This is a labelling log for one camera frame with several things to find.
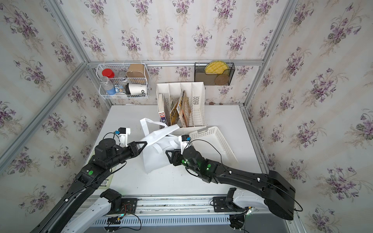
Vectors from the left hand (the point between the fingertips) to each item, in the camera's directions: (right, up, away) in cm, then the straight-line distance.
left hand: (149, 145), depth 69 cm
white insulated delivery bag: (+4, +1, +3) cm, 5 cm away
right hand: (+9, -4, +5) cm, 12 cm away
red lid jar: (-33, +42, +23) cm, 58 cm away
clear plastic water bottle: (-31, +32, +22) cm, 50 cm away
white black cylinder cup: (-15, +32, +24) cm, 42 cm away
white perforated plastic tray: (+30, +1, +1) cm, 30 cm away
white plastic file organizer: (+6, +29, +25) cm, 39 cm away
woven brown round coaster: (+42, +40, +29) cm, 65 cm away
